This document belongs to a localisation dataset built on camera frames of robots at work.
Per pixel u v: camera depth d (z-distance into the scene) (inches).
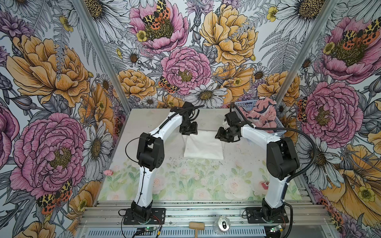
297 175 20.1
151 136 22.4
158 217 28.8
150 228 28.0
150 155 22.4
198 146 38.5
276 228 28.2
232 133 29.2
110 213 30.5
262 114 45.4
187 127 32.2
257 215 29.1
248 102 48.6
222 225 23.8
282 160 20.3
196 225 27.6
